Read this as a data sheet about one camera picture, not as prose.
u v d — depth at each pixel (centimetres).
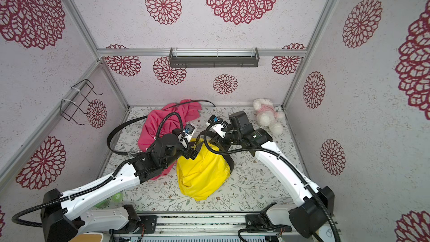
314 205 38
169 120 107
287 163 44
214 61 87
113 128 106
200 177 74
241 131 55
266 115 95
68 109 73
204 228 73
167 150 52
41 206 38
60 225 38
